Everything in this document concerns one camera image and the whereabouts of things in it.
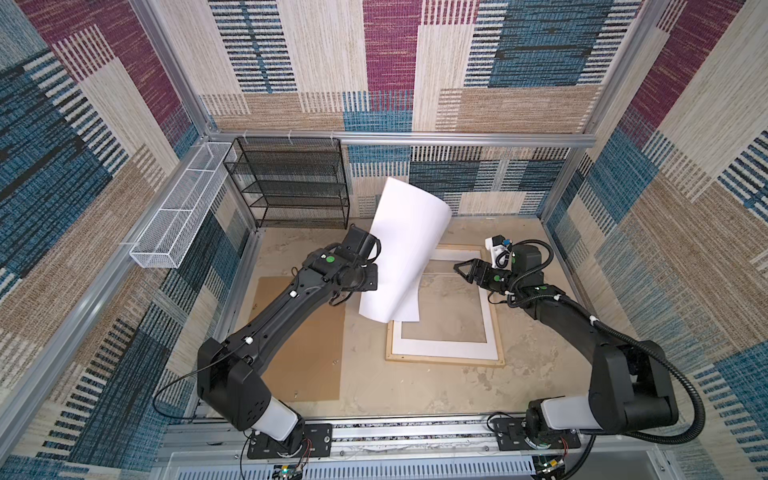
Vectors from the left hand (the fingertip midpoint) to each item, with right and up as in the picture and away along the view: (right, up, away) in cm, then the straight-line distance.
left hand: (371, 275), depth 80 cm
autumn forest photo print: (+11, +14, +11) cm, 21 cm away
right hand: (+25, 0, +6) cm, 26 cm away
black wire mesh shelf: (-30, +31, +29) cm, 52 cm away
